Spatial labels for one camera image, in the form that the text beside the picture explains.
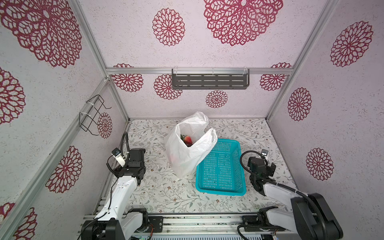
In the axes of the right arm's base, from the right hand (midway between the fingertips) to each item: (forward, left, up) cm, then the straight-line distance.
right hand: (264, 159), depth 87 cm
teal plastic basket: (-5, +23, -9) cm, 26 cm away
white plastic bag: (-6, +46, +6) cm, 46 cm away
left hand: (-10, +79, +5) cm, 80 cm away
